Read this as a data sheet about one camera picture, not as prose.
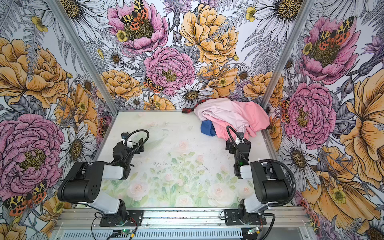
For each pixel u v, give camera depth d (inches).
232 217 29.0
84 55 34.8
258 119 42.1
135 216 28.9
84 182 18.2
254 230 28.1
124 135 31.3
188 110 47.2
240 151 30.2
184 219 29.9
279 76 39.1
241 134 31.2
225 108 40.1
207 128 40.5
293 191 16.6
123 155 28.5
